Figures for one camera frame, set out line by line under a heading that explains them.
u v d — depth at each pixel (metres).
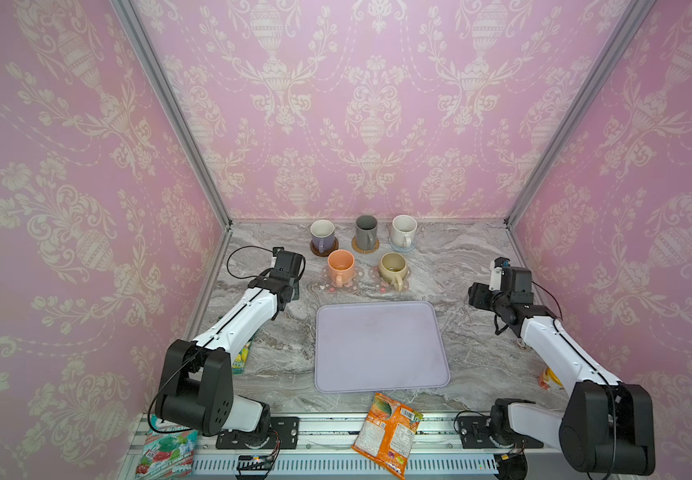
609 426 0.44
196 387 0.43
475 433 0.73
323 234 1.07
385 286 1.00
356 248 1.13
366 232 1.04
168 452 0.70
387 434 0.72
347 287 1.02
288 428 0.75
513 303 0.65
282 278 0.68
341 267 1.04
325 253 1.02
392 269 1.02
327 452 0.73
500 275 0.71
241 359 0.85
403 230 1.07
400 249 1.12
